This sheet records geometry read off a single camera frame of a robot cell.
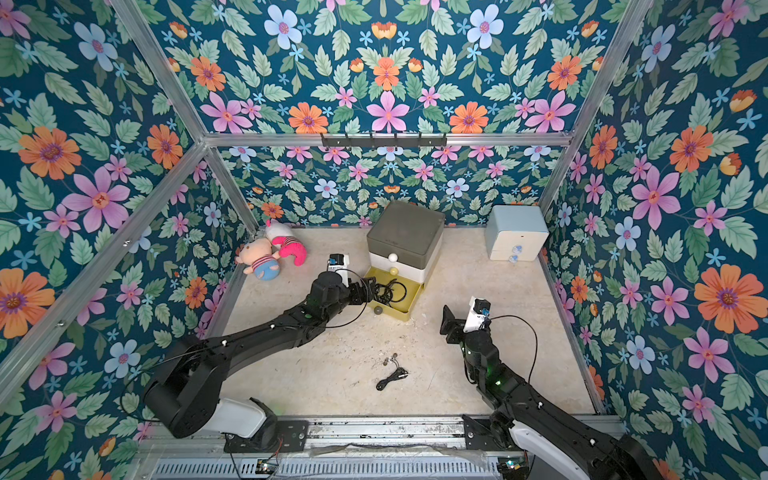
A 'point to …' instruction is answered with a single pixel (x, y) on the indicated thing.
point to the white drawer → (398, 268)
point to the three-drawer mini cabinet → (404, 240)
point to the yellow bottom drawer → (402, 308)
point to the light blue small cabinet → (515, 232)
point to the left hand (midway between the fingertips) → (368, 276)
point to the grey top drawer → (398, 253)
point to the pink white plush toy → (283, 239)
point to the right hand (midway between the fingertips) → (457, 308)
